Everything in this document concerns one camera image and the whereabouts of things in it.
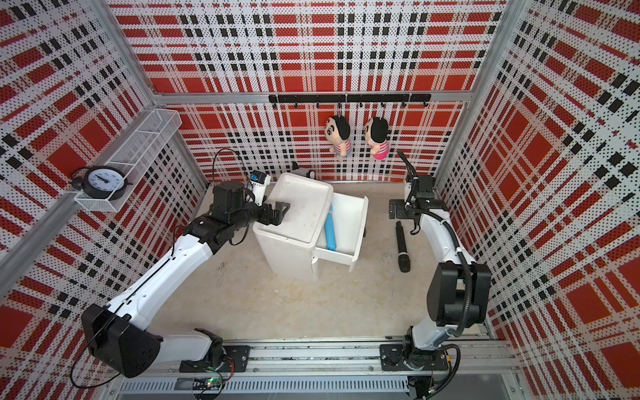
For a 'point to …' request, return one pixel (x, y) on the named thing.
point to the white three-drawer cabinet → (318, 222)
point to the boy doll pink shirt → (376, 133)
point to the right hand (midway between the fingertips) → (408, 207)
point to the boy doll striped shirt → (337, 132)
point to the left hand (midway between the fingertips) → (280, 201)
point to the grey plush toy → (302, 171)
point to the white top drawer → (350, 218)
